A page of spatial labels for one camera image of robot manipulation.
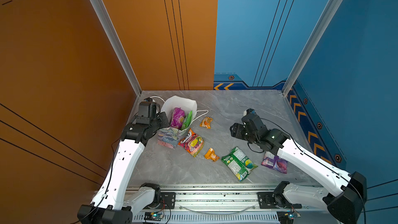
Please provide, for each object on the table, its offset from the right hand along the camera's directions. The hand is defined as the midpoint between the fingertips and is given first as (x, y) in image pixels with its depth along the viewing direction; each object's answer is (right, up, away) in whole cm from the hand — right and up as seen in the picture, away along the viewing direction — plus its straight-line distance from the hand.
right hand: (234, 129), depth 78 cm
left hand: (-34, +7, -2) cm, 35 cm away
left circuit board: (-38, -39, -7) cm, 55 cm away
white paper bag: (-32, -4, 0) cm, 33 cm away
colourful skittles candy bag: (-22, -10, +11) cm, 26 cm away
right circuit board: (+23, -39, -7) cm, 46 cm away
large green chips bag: (-24, +4, +3) cm, 25 cm away
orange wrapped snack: (-11, -16, +9) cm, 22 cm away
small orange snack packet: (-14, +1, +21) cm, 26 cm away
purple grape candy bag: (-31, +5, +12) cm, 33 cm away
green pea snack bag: (+3, -19, +4) cm, 20 cm away
